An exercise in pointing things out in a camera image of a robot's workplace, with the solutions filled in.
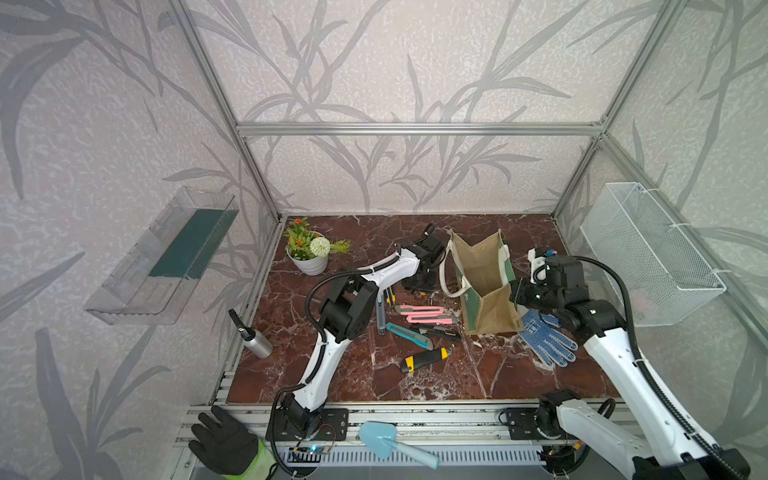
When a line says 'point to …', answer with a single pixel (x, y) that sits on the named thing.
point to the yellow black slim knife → (390, 296)
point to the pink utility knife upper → (418, 310)
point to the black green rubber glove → (228, 449)
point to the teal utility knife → (410, 336)
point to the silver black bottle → (254, 340)
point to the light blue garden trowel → (381, 437)
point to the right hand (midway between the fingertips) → (507, 282)
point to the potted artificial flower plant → (308, 249)
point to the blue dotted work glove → (540, 333)
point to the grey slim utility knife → (381, 313)
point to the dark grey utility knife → (441, 334)
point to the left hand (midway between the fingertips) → (425, 288)
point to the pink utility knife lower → (429, 319)
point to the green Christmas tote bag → (490, 300)
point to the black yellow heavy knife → (415, 361)
